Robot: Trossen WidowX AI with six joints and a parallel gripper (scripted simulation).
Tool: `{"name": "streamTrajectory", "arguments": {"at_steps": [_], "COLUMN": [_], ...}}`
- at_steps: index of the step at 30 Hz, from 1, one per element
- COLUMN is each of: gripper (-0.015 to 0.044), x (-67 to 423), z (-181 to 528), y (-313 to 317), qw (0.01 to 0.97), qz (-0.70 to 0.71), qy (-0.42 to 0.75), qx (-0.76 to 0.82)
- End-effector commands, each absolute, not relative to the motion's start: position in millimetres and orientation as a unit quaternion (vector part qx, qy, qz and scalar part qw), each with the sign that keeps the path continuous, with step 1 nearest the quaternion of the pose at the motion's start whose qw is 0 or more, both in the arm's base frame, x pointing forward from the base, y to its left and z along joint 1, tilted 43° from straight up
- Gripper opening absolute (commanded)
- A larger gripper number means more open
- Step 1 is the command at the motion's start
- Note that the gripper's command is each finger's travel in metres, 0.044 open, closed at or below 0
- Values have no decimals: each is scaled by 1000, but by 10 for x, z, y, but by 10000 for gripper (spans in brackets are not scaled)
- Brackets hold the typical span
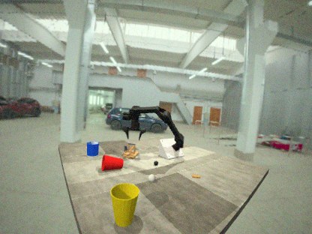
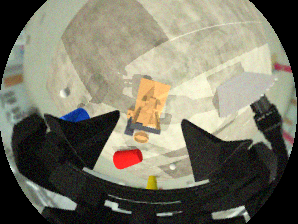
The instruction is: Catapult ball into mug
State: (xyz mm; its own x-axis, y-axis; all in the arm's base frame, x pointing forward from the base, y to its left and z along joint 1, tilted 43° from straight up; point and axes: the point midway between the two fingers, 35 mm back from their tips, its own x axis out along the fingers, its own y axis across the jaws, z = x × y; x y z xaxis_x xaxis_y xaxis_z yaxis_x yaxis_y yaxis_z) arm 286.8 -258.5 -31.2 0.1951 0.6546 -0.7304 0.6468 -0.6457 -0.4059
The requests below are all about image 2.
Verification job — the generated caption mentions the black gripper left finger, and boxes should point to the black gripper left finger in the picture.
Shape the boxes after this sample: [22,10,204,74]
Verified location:
[44,111,120,171]

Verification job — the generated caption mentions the yellow plastic cup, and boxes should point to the yellow plastic cup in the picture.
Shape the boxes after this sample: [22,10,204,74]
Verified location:
[146,176,158,189]

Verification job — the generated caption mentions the blue cup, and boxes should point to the blue cup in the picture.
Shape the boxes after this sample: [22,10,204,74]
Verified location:
[60,107,90,123]

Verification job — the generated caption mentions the white ball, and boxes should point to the white ball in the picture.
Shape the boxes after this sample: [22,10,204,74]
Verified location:
[60,88,69,99]
[170,163,176,169]

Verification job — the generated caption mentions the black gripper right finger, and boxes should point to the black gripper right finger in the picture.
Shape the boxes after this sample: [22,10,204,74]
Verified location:
[180,119,254,183]

